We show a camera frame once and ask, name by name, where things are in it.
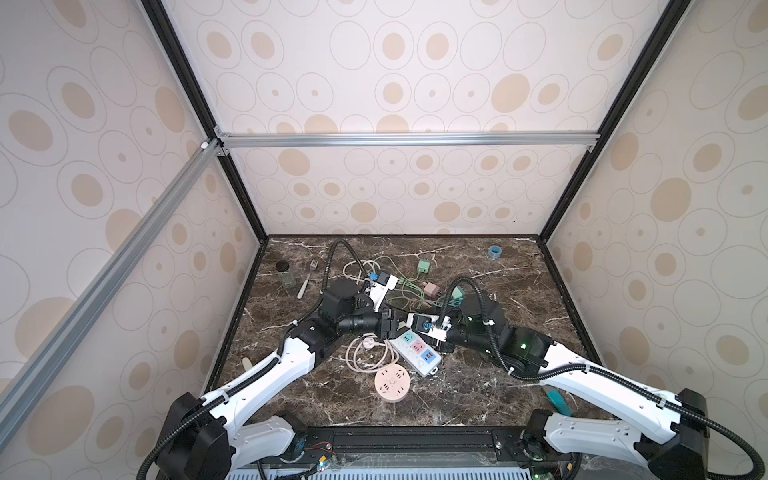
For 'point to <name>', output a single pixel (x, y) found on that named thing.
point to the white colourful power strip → (417, 352)
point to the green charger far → (424, 265)
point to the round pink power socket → (392, 383)
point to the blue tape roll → (495, 251)
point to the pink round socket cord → (369, 353)
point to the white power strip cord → (364, 263)
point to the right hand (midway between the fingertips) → (420, 314)
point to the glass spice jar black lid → (285, 278)
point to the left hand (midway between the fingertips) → (420, 322)
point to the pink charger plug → (431, 289)
